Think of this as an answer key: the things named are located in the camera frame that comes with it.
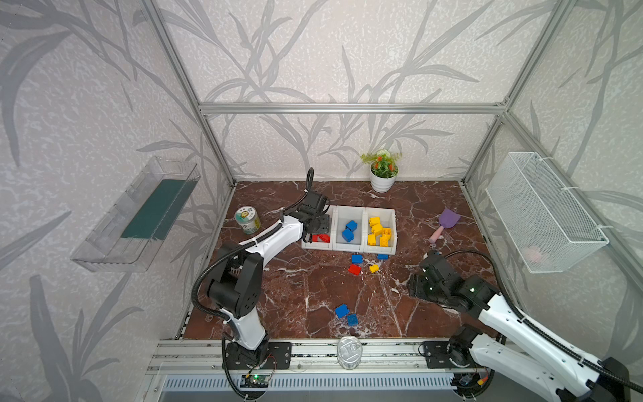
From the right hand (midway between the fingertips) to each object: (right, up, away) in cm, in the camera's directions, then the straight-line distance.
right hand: (412, 278), depth 80 cm
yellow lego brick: (-9, +17, +22) cm, 29 cm away
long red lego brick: (-29, +11, +17) cm, 36 cm away
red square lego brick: (-18, 0, +10) cm, 21 cm away
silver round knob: (-21, -18, -11) cm, 30 cm away
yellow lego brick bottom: (-5, +13, +17) cm, 22 cm away
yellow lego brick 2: (-8, +14, +20) cm, 26 cm away
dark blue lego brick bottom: (-20, -13, -2) cm, 23 cm away
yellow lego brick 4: (-6, +9, +17) cm, 20 cm away
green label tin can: (-60, +19, +17) cm, 66 cm away
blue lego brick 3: (-23, -11, +2) cm, 26 cm away
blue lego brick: (-19, +15, +21) cm, 32 cm away
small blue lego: (-7, +4, +13) cm, 16 cm away
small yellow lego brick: (-11, 0, +11) cm, 16 cm away
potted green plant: (-5, +39, +25) cm, 46 cm away
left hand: (-30, +20, +13) cm, 38 cm away
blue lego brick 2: (-17, +3, +14) cm, 22 cm away
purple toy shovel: (+21, +18, +22) cm, 36 cm away
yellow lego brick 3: (-11, +10, +16) cm, 22 cm away
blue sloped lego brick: (-20, +11, +19) cm, 30 cm away
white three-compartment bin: (-16, +14, +19) cm, 29 cm away
